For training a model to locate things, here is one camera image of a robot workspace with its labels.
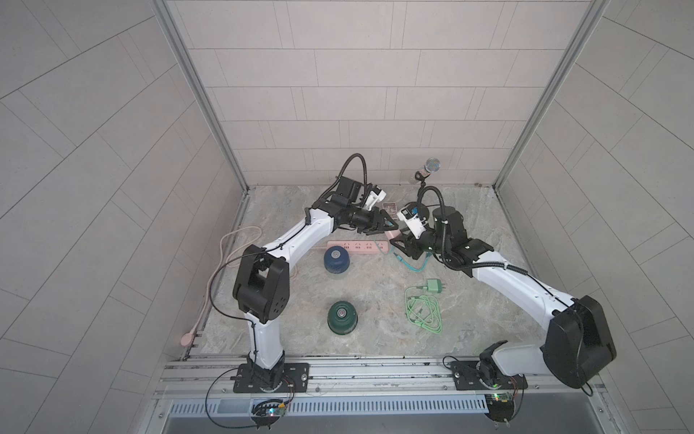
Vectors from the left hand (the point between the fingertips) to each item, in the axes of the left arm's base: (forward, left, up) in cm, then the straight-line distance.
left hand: (396, 226), depth 79 cm
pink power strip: (+4, +10, -17) cm, 20 cm away
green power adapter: (-10, -14, -18) cm, 25 cm away
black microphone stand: (+22, -11, -1) cm, 25 cm away
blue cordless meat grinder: (-6, +18, -10) cm, 21 cm away
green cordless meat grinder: (-23, +16, -11) cm, 30 cm away
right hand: (-1, 0, -3) cm, 3 cm away
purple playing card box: (-3, +3, +12) cm, 13 cm away
